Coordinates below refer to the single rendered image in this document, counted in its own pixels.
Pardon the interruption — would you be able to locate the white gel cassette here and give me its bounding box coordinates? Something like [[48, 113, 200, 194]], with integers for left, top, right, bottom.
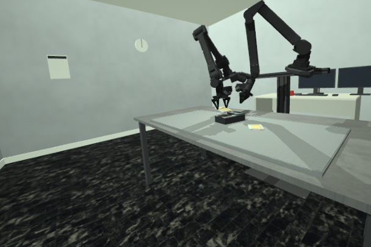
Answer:
[[218, 107, 232, 113]]

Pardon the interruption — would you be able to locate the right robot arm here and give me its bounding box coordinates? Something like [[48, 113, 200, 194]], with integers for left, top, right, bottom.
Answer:
[[192, 25, 235, 95]]

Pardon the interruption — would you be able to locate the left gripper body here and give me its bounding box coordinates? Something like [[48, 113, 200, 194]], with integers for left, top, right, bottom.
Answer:
[[239, 83, 253, 96]]

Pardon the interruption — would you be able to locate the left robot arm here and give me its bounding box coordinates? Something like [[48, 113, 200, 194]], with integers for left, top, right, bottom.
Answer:
[[235, 0, 312, 92]]

